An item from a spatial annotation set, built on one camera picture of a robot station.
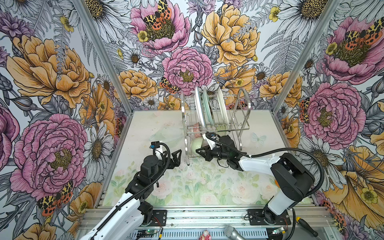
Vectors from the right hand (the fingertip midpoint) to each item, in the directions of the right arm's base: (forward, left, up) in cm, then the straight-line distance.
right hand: (198, 154), depth 84 cm
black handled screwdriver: (-34, -50, -11) cm, 61 cm away
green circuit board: (-34, +24, -12) cm, 43 cm away
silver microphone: (-35, -13, -7) cm, 38 cm away
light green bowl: (+5, +1, +3) cm, 6 cm away
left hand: (-3, +13, +4) cm, 14 cm away
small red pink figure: (-36, -2, -9) cm, 37 cm away
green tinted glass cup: (+1, -11, +20) cm, 23 cm away
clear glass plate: (+21, +20, -11) cm, 31 cm away
